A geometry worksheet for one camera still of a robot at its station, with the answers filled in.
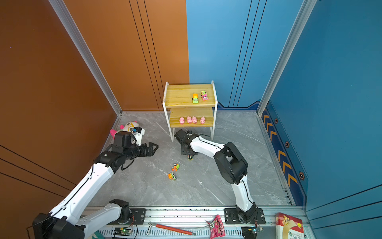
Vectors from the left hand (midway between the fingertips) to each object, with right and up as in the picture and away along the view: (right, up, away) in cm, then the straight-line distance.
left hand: (152, 144), depth 80 cm
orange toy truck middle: (+12, -15, +8) cm, 21 cm away
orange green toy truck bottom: (+10, -19, +5) cm, 22 cm away
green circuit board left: (-12, -41, -9) cm, 43 cm away
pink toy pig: (+15, +13, +11) cm, 23 cm away
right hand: (+19, -7, +15) cm, 25 cm away
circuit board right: (+50, -41, -10) cm, 65 cm away
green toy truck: (+21, -7, -1) cm, 22 cm away
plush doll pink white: (-23, +9, +22) cm, 33 cm away
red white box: (+66, -36, -13) cm, 76 cm away
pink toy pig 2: (+20, +14, +12) cm, 27 cm away
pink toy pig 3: (+23, +13, +11) cm, 29 cm away
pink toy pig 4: (+28, +13, +12) cm, 33 cm away
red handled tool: (+11, -39, -10) cm, 42 cm away
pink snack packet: (+34, -38, -10) cm, 52 cm away
